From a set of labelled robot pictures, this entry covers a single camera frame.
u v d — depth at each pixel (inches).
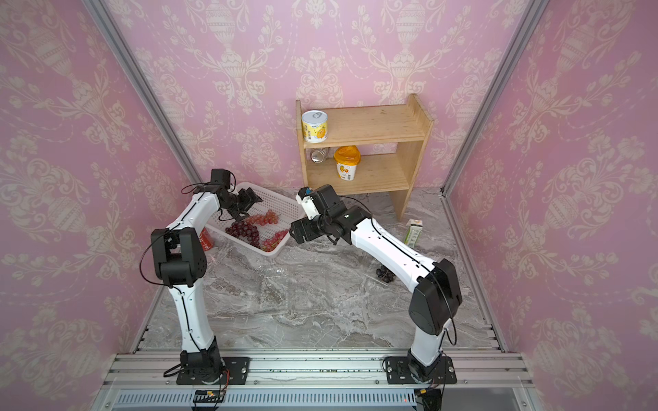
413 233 36.2
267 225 41.9
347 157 35.2
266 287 36.1
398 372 28.7
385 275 36.1
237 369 29.2
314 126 28.0
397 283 34.7
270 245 38.8
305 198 28.0
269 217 42.0
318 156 37.3
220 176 32.5
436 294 17.4
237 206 34.7
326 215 23.9
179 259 22.6
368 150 43.1
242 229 39.3
